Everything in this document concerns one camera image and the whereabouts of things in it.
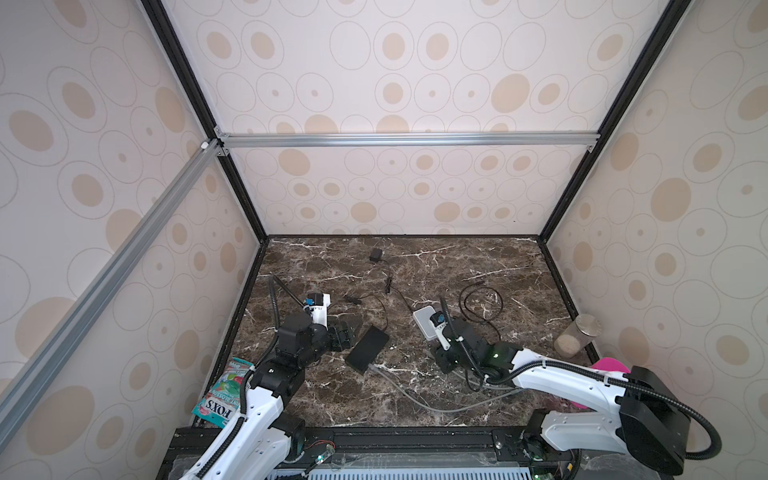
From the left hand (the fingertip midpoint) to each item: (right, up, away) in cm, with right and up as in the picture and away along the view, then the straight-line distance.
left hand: (359, 320), depth 77 cm
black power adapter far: (+2, +18, +36) cm, 40 cm away
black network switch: (+1, -12, +15) cm, 19 cm away
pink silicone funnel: (+69, -13, +5) cm, 70 cm away
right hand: (+21, -9, +7) cm, 24 cm away
